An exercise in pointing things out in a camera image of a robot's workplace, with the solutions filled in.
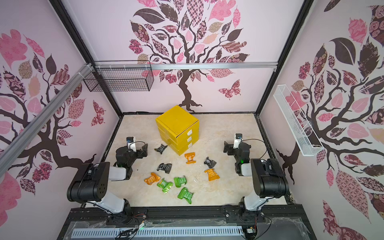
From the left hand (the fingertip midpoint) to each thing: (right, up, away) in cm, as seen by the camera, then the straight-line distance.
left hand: (140, 146), depth 94 cm
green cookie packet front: (+30, -25, -14) cm, 41 cm away
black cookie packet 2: (+18, -13, -5) cm, 22 cm away
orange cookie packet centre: (+33, -7, -1) cm, 33 cm away
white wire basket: (+91, +5, -22) cm, 94 cm away
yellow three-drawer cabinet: (+26, +11, -11) cm, 30 cm away
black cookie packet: (+13, -2, +3) cm, 13 cm away
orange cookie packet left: (+11, -18, -9) cm, 23 cm away
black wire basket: (-37, +58, +48) cm, 84 cm away
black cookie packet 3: (+46, -11, -2) cm, 47 cm away
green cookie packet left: (+19, -21, -11) cm, 30 cm away
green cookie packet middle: (+27, -19, -10) cm, 34 cm away
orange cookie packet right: (+46, -17, -7) cm, 50 cm away
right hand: (+60, +2, +1) cm, 60 cm away
